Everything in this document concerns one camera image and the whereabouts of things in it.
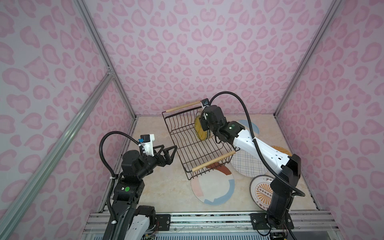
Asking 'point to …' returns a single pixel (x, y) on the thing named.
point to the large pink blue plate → (213, 184)
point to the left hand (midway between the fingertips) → (170, 145)
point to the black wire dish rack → (194, 153)
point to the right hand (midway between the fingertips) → (206, 114)
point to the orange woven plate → (282, 150)
